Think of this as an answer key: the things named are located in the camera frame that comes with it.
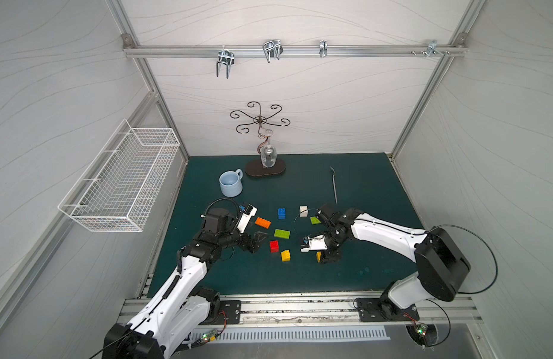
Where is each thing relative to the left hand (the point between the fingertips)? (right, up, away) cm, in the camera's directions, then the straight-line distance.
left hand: (259, 230), depth 78 cm
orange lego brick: (0, -1, +17) cm, 17 cm away
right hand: (+23, -9, +7) cm, 26 cm away
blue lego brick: (+8, +3, +17) cm, 19 cm away
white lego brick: (+17, +3, +17) cm, 24 cm away
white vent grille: (-14, -30, -11) cm, 35 cm away
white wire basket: (-42, +16, -10) cm, 46 cm away
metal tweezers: (+34, +15, +29) cm, 47 cm away
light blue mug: (-16, +16, +28) cm, 36 cm away
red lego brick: (+5, -8, +8) cm, 12 cm away
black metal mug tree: (-7, +24, +36) cm, 44 cm away
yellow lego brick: (+10, -11, +6) cm, 16 cm away
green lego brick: (+8, -4, +13) cm, 16 cm away
